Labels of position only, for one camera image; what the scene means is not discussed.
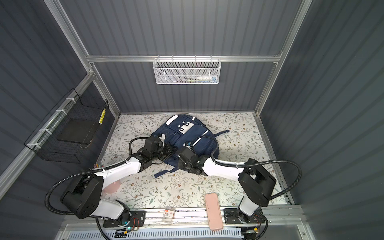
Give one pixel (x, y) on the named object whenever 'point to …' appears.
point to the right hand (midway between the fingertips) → (181, 162)
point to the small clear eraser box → (168, 214)
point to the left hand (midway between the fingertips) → (178, 147)
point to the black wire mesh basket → (70, 127)
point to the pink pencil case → (214, 218)
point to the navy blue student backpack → (186, 130)
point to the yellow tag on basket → (102, 116)
